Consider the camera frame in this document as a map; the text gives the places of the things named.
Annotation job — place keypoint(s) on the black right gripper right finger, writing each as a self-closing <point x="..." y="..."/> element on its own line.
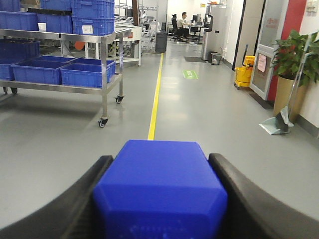
<point x="261" y="214"/>

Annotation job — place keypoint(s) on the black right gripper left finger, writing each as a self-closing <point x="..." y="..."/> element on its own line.
<point x="62" y="211"/>

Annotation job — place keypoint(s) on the blue plastic box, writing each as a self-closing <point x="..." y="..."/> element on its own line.
<point x="159" y="189"/>

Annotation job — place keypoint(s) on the potted plant with tan pot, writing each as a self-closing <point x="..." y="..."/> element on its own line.
<point x="286" y="97"/>

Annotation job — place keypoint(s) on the steel rack on castors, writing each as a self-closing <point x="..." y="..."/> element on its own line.
<point x="105" y="94"/>

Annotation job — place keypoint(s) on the row of blue bins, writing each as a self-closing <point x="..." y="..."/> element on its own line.
<point x="79" y="74"/>

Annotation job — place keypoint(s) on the white display stand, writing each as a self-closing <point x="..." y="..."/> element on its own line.
<point x="261" y="74"/>

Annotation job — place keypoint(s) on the yellow mop bucket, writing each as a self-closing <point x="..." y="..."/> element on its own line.
<point x="245" y="74"/>

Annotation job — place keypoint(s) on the small grey waste basket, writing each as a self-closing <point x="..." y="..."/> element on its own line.
<point x="216" y="59"/>

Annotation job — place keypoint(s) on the dark floor mat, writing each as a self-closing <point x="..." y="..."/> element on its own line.
<point x="194" y="59"/>

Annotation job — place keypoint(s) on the steel table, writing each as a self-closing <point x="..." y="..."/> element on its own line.
<point x="129" y="47"/>

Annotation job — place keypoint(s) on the white cup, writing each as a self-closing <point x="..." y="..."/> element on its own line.
<point x="42" y="27"/>

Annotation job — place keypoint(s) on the tall steel cabinet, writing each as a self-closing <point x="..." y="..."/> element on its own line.
<point x="216" y="32"/>

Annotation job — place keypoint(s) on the dark grey waste bin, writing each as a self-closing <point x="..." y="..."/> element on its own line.
<point x="161" y="42"/>

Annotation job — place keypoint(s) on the office desk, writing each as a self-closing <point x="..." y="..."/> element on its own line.
<point x="198" y="27"/>

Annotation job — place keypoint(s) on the person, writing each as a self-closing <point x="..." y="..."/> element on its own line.
<point x="184" y="23"/>

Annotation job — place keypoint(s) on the black office chair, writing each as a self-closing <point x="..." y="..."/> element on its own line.
<point x="175" y="27"/>

